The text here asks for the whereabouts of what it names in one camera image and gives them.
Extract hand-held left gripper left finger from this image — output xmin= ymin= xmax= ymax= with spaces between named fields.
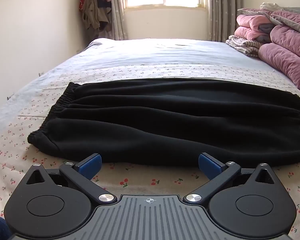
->
xmin=25 ymin=153 xmax=117 ymax=204

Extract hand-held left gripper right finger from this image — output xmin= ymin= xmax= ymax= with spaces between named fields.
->
xmin=184 ymin=152 xmax=276 ymax=203

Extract black pants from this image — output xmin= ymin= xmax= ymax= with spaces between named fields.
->
xmin=27 ymin=77 xmax=300 ymax=168

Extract pale plain bed sheet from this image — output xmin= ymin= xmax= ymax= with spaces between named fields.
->
xmin=0 ymin=38 xmax=274 ymax=130

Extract striped folded cloth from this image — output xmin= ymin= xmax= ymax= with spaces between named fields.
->
xmin=226 ymin=35 xmax=263 ymax=58

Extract purple folded quilt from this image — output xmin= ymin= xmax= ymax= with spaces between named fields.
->
xmin=258 ymin=10 xmax=300 ymax=93

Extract grey folded cloth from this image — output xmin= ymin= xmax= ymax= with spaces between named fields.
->
xmin=254 ymin=24 xmax=275 ymax=43

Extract pink folded quilt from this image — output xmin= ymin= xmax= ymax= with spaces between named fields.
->
xmin=234 ymin=14 xmax=275 ymax=42

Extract grey dotted curtain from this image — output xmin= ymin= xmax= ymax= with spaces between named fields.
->
xmin=204 ymin=0 xmax=242 ymax=42
xmin=107 ymin=0 xmax=129 ymax=40

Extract khaki hanging jacket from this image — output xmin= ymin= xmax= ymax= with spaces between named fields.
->
xmin=80 ymin=0 xmax=108 ymax=32

